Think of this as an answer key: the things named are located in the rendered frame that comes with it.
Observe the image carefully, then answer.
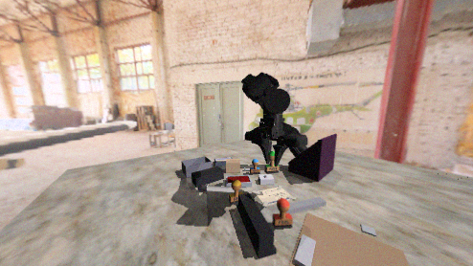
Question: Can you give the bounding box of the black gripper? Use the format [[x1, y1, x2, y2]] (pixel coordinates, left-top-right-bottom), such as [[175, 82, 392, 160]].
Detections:
[[245, 115, 307, 166]]

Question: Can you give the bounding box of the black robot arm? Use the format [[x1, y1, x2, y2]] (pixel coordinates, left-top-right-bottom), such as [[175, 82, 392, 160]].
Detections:
[[242, 72, 307, 157]]

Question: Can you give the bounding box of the cream inspection card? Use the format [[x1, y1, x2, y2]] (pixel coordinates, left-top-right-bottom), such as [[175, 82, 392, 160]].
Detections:
[[253, 186, 296, 207]]

